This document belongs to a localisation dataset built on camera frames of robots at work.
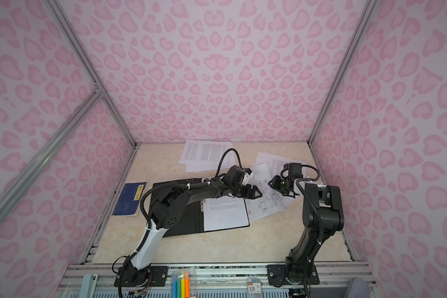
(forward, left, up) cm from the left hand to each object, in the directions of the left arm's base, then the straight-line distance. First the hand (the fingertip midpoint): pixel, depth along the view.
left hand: (259, 194), depth 92 cm
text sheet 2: (+29, +28, -4) cm, 41 cm away
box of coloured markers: (-36, +34, -3) cm, 49 cm away
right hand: (+8, -8, -1) cm, 11 cm away
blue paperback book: (0, +66, -4) cm, 66 cm away
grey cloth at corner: (-39, -32, -1) cm, 50 cm away
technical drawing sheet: (-3, -6, -3) cm, 7 cm away
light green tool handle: (-36, +67, 0) cm, 76 cm away
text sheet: (-7, +18, -5) cm, 20 cm away
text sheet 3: (+22, -13, -5) cm, 26 cm away
